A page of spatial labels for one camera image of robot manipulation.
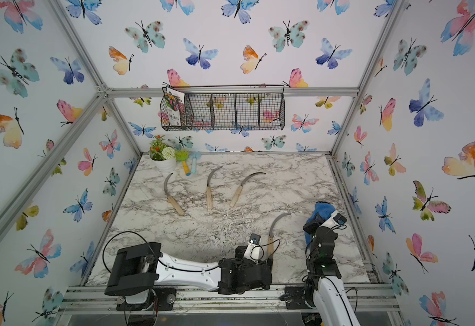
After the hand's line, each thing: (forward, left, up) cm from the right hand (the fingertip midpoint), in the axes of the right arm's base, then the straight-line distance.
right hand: (320, 212), depth 82 cm
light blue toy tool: (+40, +63, -11) cm, 75 cm away
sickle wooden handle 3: (+18, +34, -12) cm, 41 cm away
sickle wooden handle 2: (+17, +50, -12) cm, 54 cm away
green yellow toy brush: (+39, +68, -11) cm, 80 cm away
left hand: (-16, +22, -5) cm, 27 cm away
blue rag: (-8, +4, -6) cm, 11 cm away
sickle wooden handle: (+11, +68, -12) cm, 70 cm away
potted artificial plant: (+27, +73, +1) cm, 78 cm away
